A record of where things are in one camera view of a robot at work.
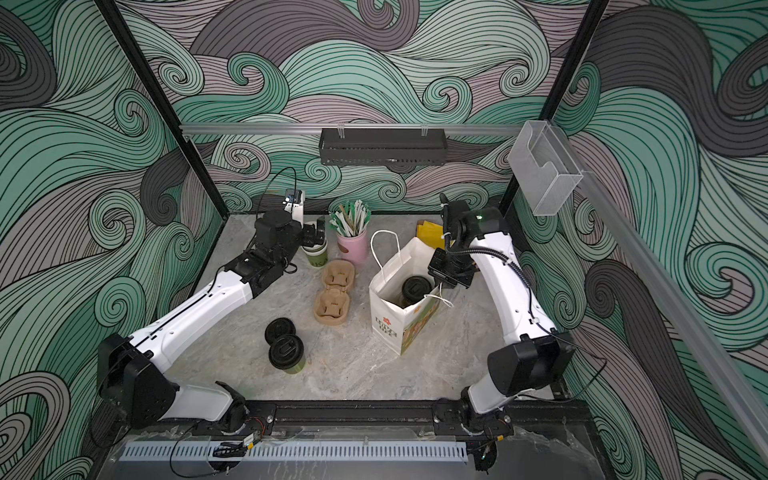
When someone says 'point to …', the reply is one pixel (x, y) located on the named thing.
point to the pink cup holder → (353, 248)
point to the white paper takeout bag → (399, 322)
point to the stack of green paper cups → (317, 254)
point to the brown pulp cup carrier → (332, 305)
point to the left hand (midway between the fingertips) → (307, 211)
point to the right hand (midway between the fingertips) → (436, 283)
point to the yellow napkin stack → (431, 234)
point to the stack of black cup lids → (277, 328)
